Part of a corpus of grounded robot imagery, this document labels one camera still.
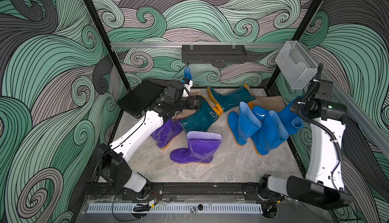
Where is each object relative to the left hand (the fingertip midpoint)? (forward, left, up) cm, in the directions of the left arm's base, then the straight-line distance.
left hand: (198, 97), depth 75 cm
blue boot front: (-15, -36, -12) cm, 41 cm away
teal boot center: (+1, -4, -22) cm, 22 cm away
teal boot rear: (+17, -18, -23) cm, 34 cm away
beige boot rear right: (+16, -55, -24) cm, 62 cm away
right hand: (-9, -45, +4) cm, 46 cm away
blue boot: (+27, +6, -6) cm, 29 cm away
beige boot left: (+7, +8, -24) cm, 26 cm away
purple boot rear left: (-10, +17, -18) cm, 27 cm away
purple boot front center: (-22, -2, -10) cm, 25 cm away
